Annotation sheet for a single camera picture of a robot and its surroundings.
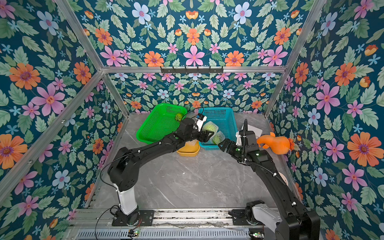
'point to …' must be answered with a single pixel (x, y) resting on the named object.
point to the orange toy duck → (278, 144)
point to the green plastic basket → (160, 123)
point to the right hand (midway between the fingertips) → (227, 145)
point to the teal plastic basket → (224, 118)
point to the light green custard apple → (211, 126)
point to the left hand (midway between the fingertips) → (210, 130)
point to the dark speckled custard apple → (178, 117)
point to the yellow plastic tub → (191, 149)
